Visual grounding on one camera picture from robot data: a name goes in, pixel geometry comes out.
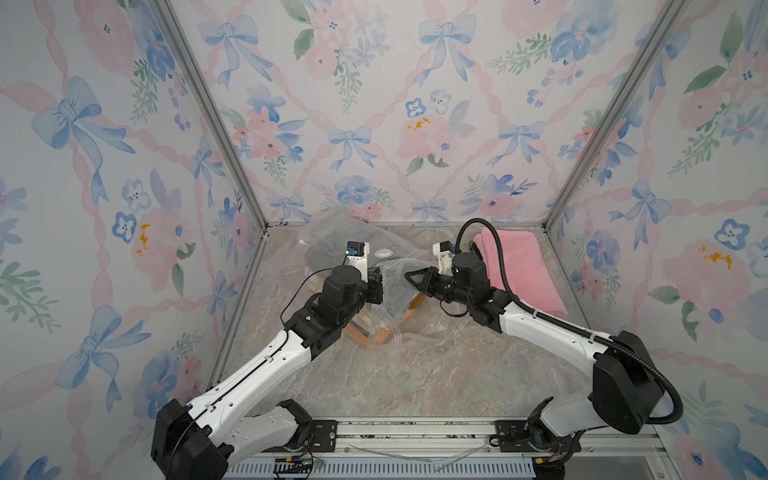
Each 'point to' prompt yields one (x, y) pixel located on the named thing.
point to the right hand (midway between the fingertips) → (406, 275)
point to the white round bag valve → (383, 253)
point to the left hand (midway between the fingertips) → (381, 268)
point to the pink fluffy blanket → (526, 267)
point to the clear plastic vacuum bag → (306, 246)
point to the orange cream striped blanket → (365, 329)
